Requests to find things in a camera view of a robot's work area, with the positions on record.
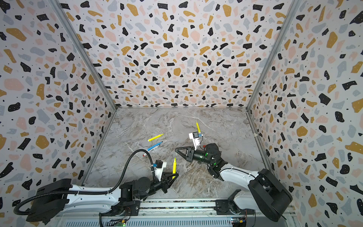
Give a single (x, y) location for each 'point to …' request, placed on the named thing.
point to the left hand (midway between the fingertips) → (178, 174)
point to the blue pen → (154, 146)
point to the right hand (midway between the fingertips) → (174, 150)
